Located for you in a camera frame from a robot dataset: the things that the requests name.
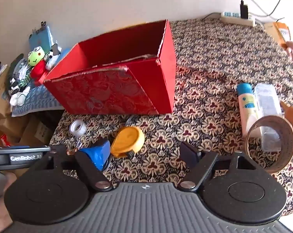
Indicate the clear plastic box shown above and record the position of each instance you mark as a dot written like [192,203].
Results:
[266,102]

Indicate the brown packing tape roll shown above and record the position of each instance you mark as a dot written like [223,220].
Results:
[286,137]

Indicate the green frog plush toy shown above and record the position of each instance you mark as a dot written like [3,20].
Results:
[36,57]

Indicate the white plush toy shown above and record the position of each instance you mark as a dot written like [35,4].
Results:
[52,59]

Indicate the clear tape roll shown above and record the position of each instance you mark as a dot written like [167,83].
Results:
[76,123]

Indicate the pink object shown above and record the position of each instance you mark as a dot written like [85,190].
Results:
[291,49]

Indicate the red brocade cardboard box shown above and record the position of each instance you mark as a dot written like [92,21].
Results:
[112,94]

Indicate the person's left hand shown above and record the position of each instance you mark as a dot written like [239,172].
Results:
[10,179]

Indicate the white power strip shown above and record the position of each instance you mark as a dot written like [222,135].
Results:
[233,19]

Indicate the orange packet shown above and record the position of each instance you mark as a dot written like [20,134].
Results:
[280,32]

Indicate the floral patterned tablecloth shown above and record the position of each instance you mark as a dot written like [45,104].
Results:
[209,65]

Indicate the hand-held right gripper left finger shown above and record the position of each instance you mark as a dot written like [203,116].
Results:
[98,154]

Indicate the black charger plug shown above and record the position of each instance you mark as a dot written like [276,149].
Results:
[244,11]

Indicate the blue patterned mat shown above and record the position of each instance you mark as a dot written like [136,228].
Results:
[35,99]

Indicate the pile of striped clothes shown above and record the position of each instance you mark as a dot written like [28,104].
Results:
[15,77]

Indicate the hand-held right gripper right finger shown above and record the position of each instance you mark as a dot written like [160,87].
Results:
[189,155]

